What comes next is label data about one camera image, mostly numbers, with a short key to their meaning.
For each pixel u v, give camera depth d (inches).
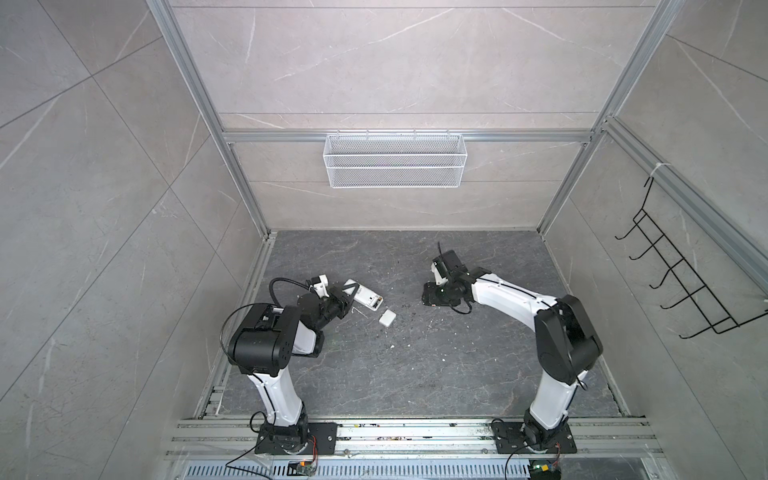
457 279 27.9
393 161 39.5
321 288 34.5
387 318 37.5
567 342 19.0
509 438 28.7
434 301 33.0
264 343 19.6
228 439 29.4
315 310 29.4
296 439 26.1
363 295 35.4
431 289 32.9
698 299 25.3
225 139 35.6
